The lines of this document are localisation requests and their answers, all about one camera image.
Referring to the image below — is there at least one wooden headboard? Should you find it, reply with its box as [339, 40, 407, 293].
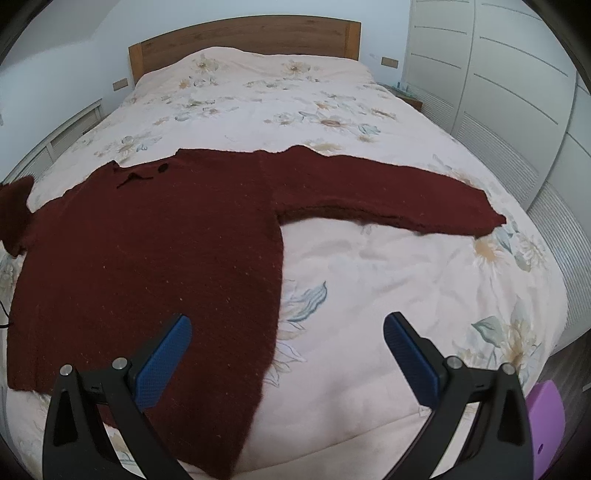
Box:
[128, 15, 362, 82]

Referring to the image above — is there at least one wall switch plate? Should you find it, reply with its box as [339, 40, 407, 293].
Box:
[381, 57, 399, 69]
[112, 78, 128, 91]

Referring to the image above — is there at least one white radiator cover cabinet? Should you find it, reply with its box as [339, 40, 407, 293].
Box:
[3, 99, 103, 183]

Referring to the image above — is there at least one right wall switch plate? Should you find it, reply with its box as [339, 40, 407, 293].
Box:
[381, 57, 399, 69]

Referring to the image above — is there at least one white louvered wardrobe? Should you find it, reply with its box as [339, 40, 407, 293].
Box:
[403, 0, 590, 347]

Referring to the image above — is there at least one left wall switch plate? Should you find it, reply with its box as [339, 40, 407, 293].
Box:
[112, 78, 128, 91]

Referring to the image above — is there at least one purple plastic object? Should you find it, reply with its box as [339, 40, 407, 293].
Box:
[526, 380, 566, 480]

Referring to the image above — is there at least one wooden nightstand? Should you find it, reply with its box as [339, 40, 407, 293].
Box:
[388, 86, 423, 112]

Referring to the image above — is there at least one dark red knit sweater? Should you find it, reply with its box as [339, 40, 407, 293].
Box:
[1, 146, 505, 479]

